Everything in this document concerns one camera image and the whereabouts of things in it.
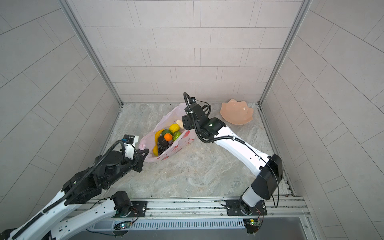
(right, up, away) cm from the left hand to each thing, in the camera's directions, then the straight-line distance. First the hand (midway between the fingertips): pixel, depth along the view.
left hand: (153, 151), depth 64 cm
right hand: (+14, +14, +12) cm, 24 cm away
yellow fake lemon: (+3, +7, +33) cm, 34 cm away
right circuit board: (+44, -34, +3) cm, 56 cm away
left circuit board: (-13, -33, +1) cm, 35 cm away
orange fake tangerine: (+1, +2, +26) cm, 26 cm away
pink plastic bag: (+5, +15, +24) cm, 29 cm away
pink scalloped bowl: (+49, +17, +45) cm, 69 cm away
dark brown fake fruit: (-3, 0, +27) cm, 27 cm away
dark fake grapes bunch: (-2, -4, +23) cm, 24 cm away
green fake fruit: (+5, +3, +27) cm, 28 cm away
